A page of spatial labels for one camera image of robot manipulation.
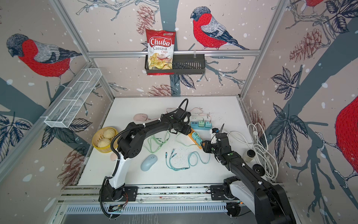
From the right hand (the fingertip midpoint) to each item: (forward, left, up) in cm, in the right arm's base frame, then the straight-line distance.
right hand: (203, 142), depth 87 cm
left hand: (+11, +8, -2) cm, 13 cm away
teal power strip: (+13, +1, 0) cm, 13 cm away
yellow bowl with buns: (+1, +69, -3) cm, 69 cm away
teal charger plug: (+3, +4, +1) cm, 5 cm away
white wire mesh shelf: (+3, +76, +25) cm, 80 cm away
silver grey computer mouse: (-10, +57, -4) cm, 58 cm away
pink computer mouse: (+22, +47, -5) cm, 52 cm away
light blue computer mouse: (-12, +33, -4) cm, 35 cm away
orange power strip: (+6, +8, -1) cm, 10 cm away
